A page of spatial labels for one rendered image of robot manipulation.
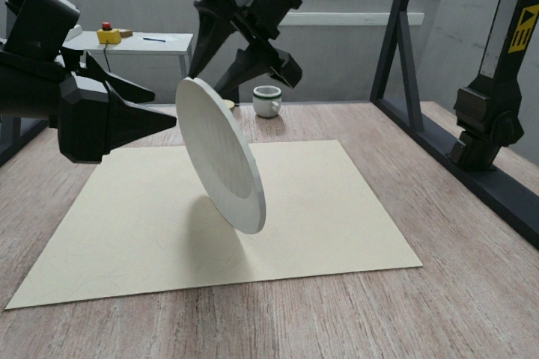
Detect white cup with green stripe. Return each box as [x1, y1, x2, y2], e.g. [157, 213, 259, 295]
[253, 86, 281, 117]

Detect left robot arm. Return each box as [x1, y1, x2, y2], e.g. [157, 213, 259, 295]
[445, 0, 539, 172]

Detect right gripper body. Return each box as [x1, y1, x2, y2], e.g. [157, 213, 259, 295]
[0, 41, 109, 165]

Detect white round platter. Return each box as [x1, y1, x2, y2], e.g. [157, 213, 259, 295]
[175, 77, 266, 235]

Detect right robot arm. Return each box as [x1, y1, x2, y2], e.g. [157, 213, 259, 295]
[0, 0, 80, 81]

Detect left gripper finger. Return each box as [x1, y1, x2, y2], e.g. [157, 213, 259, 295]
[213, 48, 274, 96]
[187, 0, 234, 79]

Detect cream flat mat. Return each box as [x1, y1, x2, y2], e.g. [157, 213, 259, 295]
[5, 140, 423, 310]

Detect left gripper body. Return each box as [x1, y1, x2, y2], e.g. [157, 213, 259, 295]
[200, 0, 302, 90]

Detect glass jar with beige lid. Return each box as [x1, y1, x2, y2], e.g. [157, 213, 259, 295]
[222, 100, 234, 118]

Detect black rectangular frame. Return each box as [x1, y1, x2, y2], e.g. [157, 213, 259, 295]
[0, 97, 539, 250]

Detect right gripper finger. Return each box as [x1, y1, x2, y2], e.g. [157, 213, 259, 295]
[85, 51, 155, 104]
[103, 81, 177, 156]

